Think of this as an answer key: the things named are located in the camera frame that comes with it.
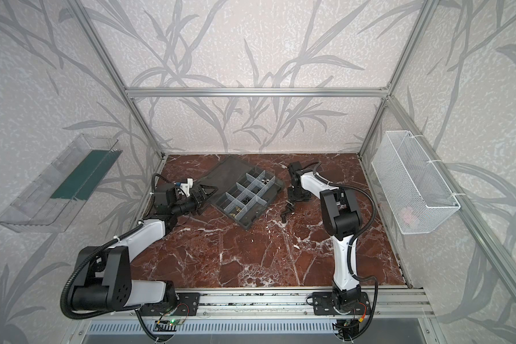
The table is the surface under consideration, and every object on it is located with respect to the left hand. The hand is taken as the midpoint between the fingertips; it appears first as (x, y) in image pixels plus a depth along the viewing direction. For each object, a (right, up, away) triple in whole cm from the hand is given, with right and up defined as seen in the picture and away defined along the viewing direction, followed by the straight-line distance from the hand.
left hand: (217, 189), depth 85 cm
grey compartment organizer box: (+9, -3, +15) cm, 17 cm away
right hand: (+34, -3, +19) cm, 39 cm away
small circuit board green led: (-11, -43, -14) cm, 47 cm away
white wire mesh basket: (+64, -1, -25) cm, 69 cm away
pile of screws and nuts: (+31, -11, +13) cm, 35 cm away
